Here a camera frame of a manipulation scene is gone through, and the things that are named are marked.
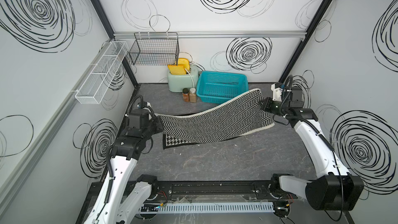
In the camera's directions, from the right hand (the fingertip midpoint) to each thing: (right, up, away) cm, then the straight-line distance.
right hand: (261, 102), depth 78 cm
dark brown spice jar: (-41, +4, +27) cm, 49 cm away
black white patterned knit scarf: (-7, -7, +7) cm, 12 cm away
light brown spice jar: (-36, +4, +26) cm, 45 cm away
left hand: (-50, -8, -5) cm, 51 cm away
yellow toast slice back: (-42, +26, +27) cm, 57 cm away
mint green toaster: (-44, +17, +27) cm, 54 cm away
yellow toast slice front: (-47, +21, +24) cm, 57 cm away
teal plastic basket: (-20, +10, +41) cm, 47 cm away
